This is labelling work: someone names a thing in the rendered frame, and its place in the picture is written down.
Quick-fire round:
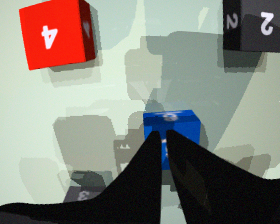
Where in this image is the blue block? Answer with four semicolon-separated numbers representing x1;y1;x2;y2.
144;109;200;169

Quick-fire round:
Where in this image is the red block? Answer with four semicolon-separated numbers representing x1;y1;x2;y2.
19;0;96;71

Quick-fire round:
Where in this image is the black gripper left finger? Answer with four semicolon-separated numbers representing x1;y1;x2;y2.
0;131;162;224

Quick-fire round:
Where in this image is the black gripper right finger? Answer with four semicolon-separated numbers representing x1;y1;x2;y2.
166;129;280;224

